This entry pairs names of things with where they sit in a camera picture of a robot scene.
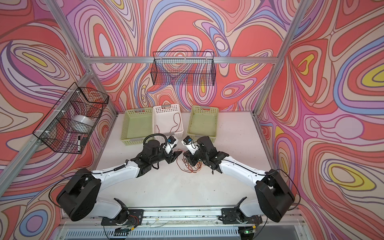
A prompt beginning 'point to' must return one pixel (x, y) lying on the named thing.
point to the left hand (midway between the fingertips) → (180, 147)
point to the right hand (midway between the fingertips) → (186, 156)
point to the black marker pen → (79, 148)
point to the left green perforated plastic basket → (137, 125)
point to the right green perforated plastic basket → (202, 121)
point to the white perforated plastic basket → (167, 120)
